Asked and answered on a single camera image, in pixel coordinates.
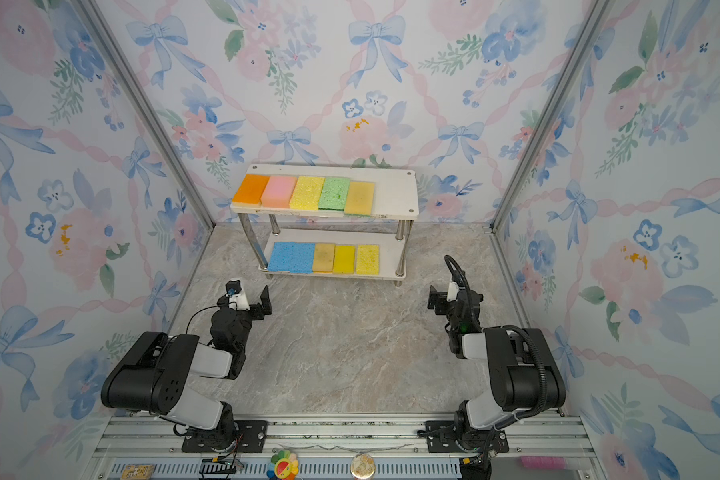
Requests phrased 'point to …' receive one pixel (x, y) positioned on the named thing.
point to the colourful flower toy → (283, 466)
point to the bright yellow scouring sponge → (344, 259)
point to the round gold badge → (363, 466)
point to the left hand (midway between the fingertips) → (252, 285)
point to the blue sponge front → (298, 257)
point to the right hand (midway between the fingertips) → (447, 285)
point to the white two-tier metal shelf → (395, 196)
